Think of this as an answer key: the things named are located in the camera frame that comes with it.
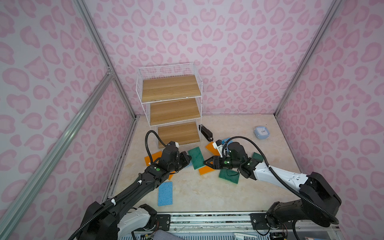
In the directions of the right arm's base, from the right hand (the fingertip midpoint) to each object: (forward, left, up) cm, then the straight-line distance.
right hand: (206, 162), depth 77 cm
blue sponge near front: (-12, +22, -15) cm, 29 cm away
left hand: (+4, +7, +1) cm, 8 cm away
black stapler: (+27, -1, -12) cm, 30 cm away
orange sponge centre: (+3, 0, -15) cm, 15 cm away
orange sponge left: (-1, +21, -15) cm, 25 cm away
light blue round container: (+31, -40, -14) cm, 52 cm away
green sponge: (+3, +5, -1) cm, 6 cm away
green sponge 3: (+13, -34, -16) cm, 40 cm away
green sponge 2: (-6, -11, 0) cm, 13 cm away
